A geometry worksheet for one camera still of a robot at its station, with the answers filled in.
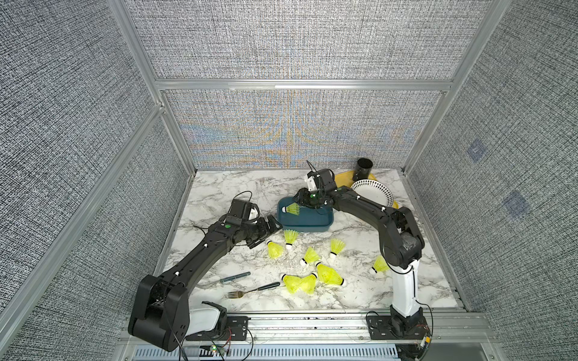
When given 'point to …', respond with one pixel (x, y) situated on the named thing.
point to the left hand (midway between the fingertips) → (278, 230)
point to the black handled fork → (238, 294)
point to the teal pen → (229, 278)
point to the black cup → (363, 169)
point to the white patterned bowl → (374, 191)
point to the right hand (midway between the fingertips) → (294, 193)
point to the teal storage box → (308, 219)
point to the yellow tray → (345, 179)
